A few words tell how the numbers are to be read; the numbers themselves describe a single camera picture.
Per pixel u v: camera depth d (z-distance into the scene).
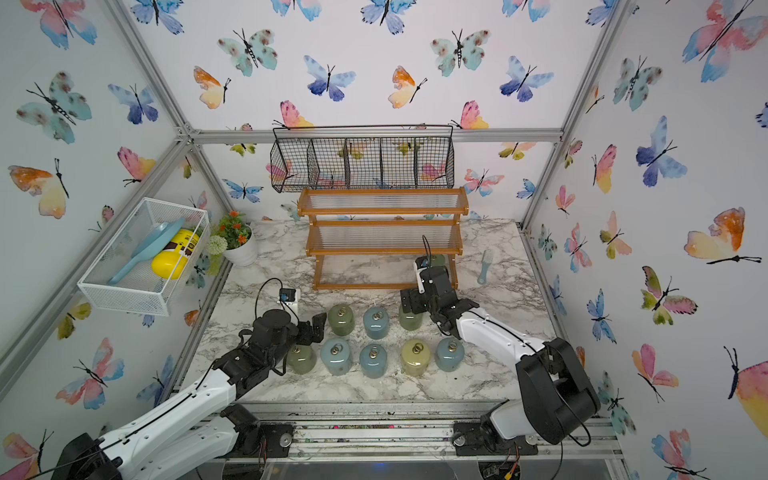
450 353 0.81
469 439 0.73
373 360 0.79
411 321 0.92
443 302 0.67
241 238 1.01
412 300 0.79
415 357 0.80
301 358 0.81
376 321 0.87
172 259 0.70
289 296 0.70
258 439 0.71
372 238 1.18
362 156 0.96
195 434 0.57
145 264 0.69
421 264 0.77
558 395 0.44
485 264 1.08
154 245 0.67
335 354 0.79
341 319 0.87
